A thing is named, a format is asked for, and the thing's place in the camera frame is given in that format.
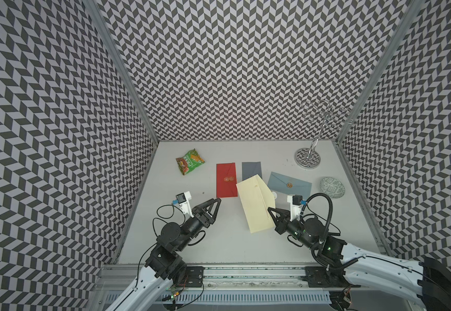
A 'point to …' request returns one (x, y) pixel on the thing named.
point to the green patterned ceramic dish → (332, 188)
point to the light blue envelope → (290, 186)
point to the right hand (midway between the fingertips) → (267, 213)
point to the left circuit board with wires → (175, 292)
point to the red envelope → (226, 180)
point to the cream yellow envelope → (256, 198)
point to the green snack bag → (190, 162)
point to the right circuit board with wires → (341, 300)
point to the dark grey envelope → (251, 168)
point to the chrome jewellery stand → (310, 157)
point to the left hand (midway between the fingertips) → (218, 202)
